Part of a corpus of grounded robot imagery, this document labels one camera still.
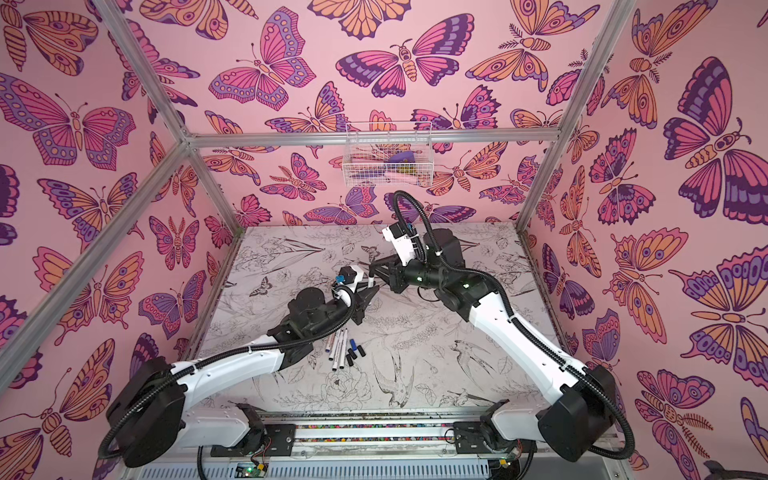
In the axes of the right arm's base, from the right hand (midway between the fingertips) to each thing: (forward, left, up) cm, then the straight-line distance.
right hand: (373, 262), depth 69 cm
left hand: (-1, -1, -7) cm, 7 cm away
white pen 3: (-11, +10, -31) cm, 35 cm away
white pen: (-2, +1, -4) cm, 5 cm away
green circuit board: (-37, +31, -34) cm, 59 cm away
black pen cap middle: (-9, +8, -32) cm, 34 cm away
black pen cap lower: (-11, +9, -32) cm, 35 cm away
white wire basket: (+43, -3, +2) cm, 43 cm away
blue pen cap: (-7, +8, -32) cm, 34 cm away
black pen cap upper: (-6, +8, -32) cm, 33 cm away
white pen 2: (-8, +12, -31) cm, 34 cm away
